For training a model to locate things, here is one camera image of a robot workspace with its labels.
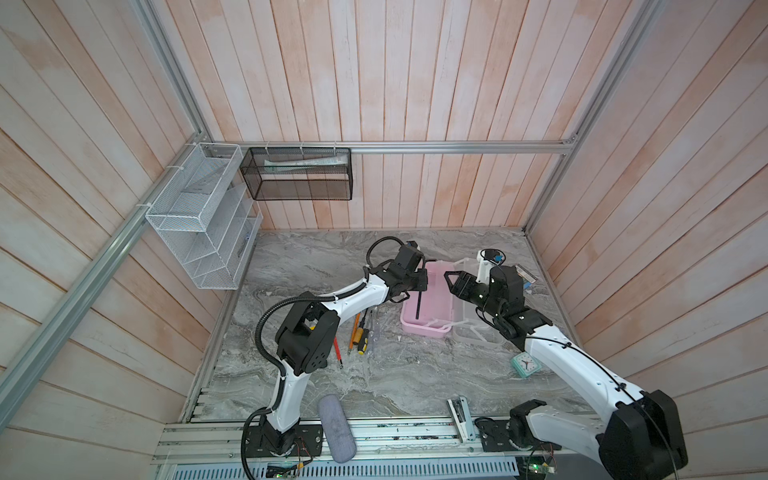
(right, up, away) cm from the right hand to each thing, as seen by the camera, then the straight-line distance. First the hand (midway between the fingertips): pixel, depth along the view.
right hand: (450, 275), depth 82 cm
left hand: (-5, -3, +10) cm, 12 cm away
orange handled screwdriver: (-27, -14, +14) cm, 33 cm away
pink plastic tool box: (-4, -12, +9) cm, 15 cm away
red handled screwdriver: (-32, -24, +6) cm, 41 cm away
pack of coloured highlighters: (+33, -3, +22) cm, 40 cm away
